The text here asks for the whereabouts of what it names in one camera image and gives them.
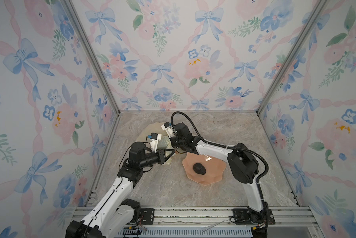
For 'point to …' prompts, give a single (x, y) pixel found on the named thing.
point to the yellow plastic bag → (165, 142)
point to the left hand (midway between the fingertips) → (175, 151)
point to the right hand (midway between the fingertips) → (156, 143)
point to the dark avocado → (198, 168)
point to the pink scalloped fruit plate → (214, 167)
